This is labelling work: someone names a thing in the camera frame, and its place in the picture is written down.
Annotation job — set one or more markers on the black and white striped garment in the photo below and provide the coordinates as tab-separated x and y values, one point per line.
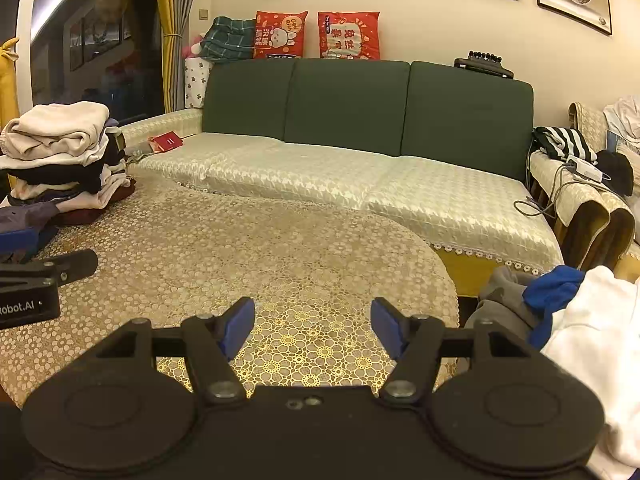
562	142

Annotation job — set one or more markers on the white printed bag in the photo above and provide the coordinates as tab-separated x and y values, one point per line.
197	82

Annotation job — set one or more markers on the white cloth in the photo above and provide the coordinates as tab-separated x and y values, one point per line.
625	115

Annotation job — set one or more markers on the green plaid cloth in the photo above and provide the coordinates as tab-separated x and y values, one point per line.
227	40

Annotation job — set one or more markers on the grey garment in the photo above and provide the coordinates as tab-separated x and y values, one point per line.
500	300

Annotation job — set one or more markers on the purple pants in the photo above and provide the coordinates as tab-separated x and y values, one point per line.
25	217

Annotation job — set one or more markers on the black cloth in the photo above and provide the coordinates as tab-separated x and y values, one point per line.
615	170

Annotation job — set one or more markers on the dark glass window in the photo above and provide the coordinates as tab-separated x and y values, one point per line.
100	60

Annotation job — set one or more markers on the green sofa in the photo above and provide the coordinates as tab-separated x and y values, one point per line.
350	105

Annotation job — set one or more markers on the yellow curtain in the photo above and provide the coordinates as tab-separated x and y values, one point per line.
167	60

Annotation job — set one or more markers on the royal blue garment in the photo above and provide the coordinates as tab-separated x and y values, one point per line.
555	290

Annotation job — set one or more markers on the red printed cushion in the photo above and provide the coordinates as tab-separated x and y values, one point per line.
350	35

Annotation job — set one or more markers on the red rabbit print cushion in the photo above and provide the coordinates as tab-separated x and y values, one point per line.
280	35

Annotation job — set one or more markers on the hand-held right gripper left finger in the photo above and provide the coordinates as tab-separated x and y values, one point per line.
240	325

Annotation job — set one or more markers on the red booklet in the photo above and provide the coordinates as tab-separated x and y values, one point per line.
167	141

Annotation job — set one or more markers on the black massager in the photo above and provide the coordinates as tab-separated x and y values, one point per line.
482	66

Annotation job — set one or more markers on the stack of folded clothes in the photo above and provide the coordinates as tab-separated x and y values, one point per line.
55	135

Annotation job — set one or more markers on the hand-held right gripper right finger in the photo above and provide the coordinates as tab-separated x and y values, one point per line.
387	325

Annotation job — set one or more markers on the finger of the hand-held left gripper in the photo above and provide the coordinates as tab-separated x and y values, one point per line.
75	264
17	242

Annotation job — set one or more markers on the armchair with cream cover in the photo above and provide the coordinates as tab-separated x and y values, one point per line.
590	220

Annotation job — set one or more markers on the pink plush toy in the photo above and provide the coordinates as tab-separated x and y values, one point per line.
192	46

